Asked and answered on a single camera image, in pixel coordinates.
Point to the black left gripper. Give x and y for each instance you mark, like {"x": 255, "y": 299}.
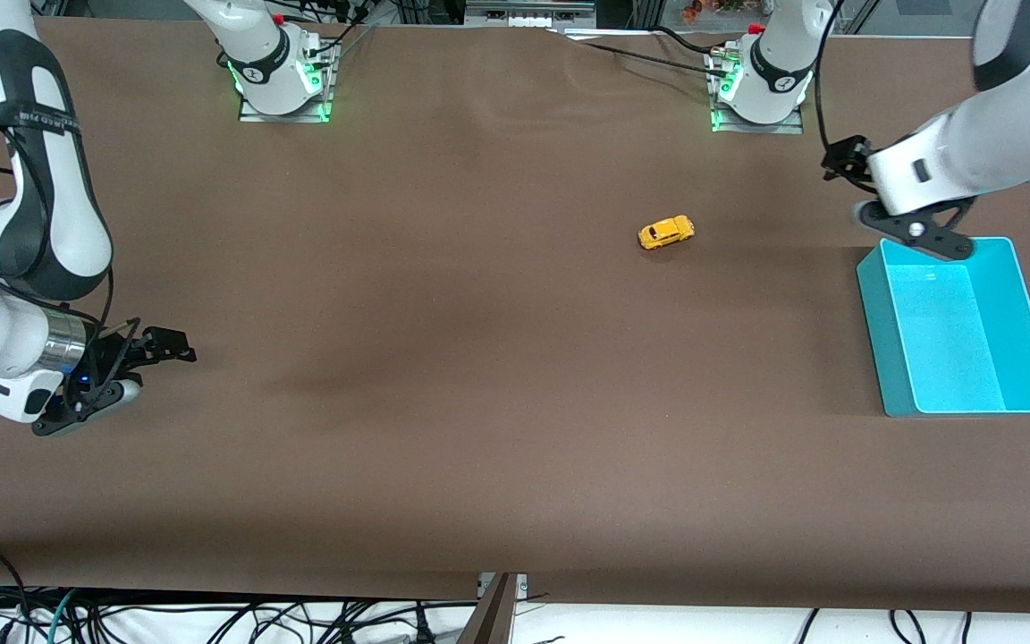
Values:
{"x": 849, "y": 158}

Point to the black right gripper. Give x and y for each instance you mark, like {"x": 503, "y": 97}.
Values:
{"x": 113, "y": 358}

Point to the yellow beetle toy car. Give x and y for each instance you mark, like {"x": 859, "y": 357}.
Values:
{"x": 665, "y": 233}

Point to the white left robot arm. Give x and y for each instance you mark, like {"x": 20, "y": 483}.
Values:
{"x": 998, "y": 134}

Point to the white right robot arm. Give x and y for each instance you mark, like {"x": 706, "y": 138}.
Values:
{"x": 50, "y": 224}

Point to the teal plastic bin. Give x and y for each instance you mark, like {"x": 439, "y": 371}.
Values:
{"x": 953, "y": 340}

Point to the brown table cover sheet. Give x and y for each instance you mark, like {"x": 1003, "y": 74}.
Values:
{"x": 515, "y": 402}

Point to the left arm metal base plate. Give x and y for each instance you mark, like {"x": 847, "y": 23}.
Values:
{"x": 761, "y": 127}

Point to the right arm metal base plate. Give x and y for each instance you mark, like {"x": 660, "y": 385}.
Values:
{"x": 296, "y": 109}

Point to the aluminium frame rail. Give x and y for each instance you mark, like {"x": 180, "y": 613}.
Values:
{"x": 524, "y": 11}

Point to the small silver bracket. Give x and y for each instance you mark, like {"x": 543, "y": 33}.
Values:
{"x": 522, "y": 583}

